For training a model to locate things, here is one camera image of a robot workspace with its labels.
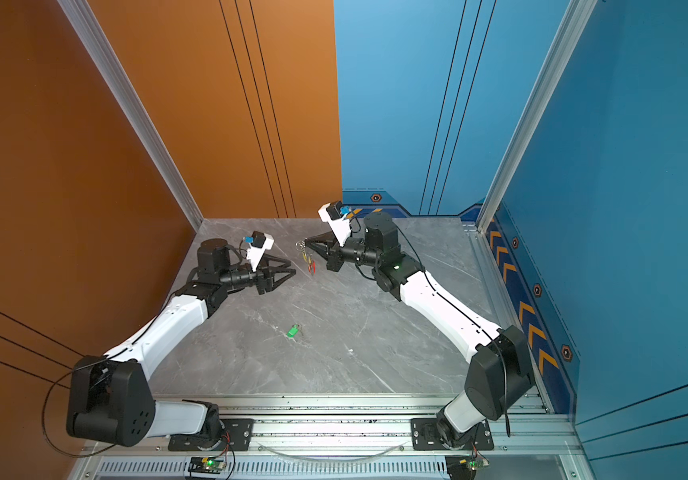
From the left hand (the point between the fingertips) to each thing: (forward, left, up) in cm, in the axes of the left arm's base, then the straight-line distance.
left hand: (291, 266), depth 79 cm
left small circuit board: (-41, +18, -25) cm, 51 cm away
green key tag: (-8, +2, -23) cm, 24 cm away
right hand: (-1, -5, +11) cm, 12 cm away
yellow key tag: (+3, -4, 0) cm, 5 cm away
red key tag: (-7, -7, +9) cm, 14 cm away
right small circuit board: (-40, -46, -22) cm, 65 cm away
